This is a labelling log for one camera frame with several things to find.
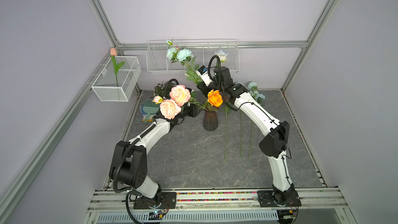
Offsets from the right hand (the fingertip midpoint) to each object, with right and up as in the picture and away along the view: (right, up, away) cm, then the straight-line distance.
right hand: (199, 83), depth 82 cm
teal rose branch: (+13, -14, -15) cm, 24 cm away
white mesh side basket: (-45, +1, 0) cm, 45 cm away
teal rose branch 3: (+38, +1, +30) cm, 48 cm away
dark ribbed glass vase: (+7, -21, +12) cm, 25 cm away
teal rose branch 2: (+26, -29, +14) cm, 42 cm away
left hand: (+2, -13, +1) cm, 13 cm away
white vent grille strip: (-3, -63, -11) cm, 64 cm away
